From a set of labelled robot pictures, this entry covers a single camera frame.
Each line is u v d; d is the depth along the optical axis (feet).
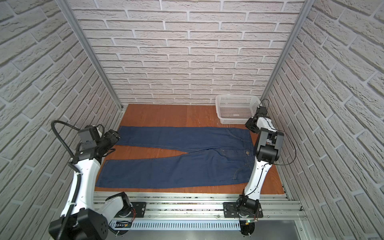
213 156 2.99
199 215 2.39
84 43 2.68
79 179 1.44
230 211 2.42
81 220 1.22
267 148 1.93
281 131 1.93
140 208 2.43
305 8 2.29
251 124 3.08
